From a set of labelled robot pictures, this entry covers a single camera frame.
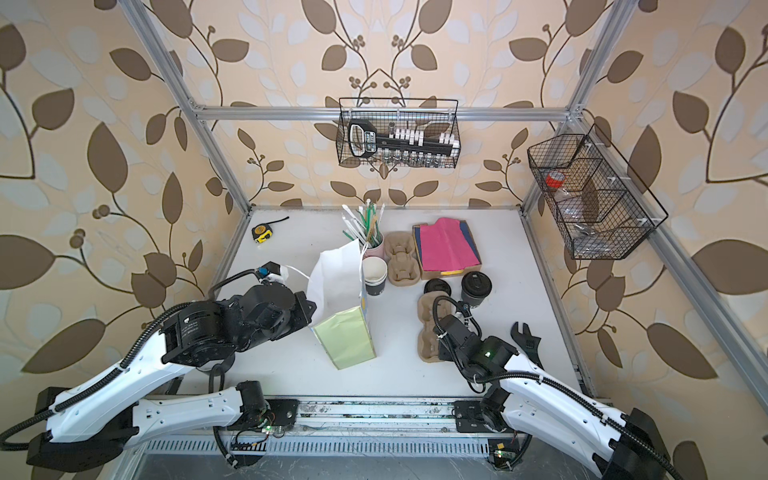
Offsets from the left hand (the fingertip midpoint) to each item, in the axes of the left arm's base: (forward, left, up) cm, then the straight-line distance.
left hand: (318, 305), depth 64 cm
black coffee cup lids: (+20, -31, -25) cm, 44 cm away
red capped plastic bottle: (+34, -60, +7) cm, 70 cm away
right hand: (0, -31, -22) cm, 38 cm away
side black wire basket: (+30, -74, +1) cm, 79 cm away
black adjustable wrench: (+1, -55, -25) cm, 61 cm away
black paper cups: (+17, -11, -13) cm, 25 cm away
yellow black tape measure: (+43, +33, -26) cm, 60 cm away
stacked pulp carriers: (+27, -20, -24) cm, 41 cm away
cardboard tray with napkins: (+33, -34, -21) cm, 52 cm away
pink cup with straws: (+34, -7, -13) cm, 37 cm away
